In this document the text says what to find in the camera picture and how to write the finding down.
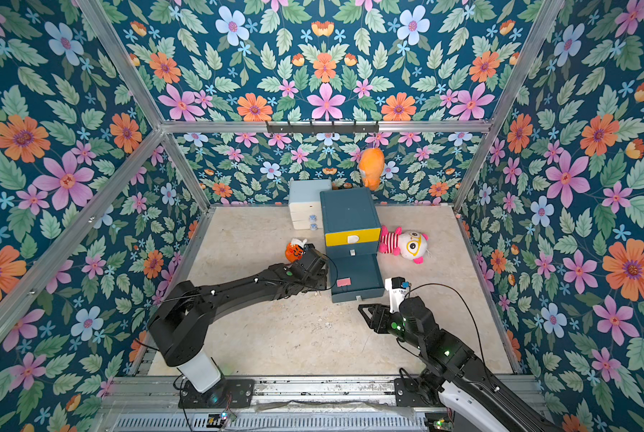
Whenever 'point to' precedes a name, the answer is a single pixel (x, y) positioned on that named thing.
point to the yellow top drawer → (353, 237)
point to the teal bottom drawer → (356, 276)
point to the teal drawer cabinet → (348, 210)
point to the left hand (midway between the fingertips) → (326, 278)
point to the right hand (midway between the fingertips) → (362, 308)
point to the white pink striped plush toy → (411, 245)
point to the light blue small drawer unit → (305, 202)
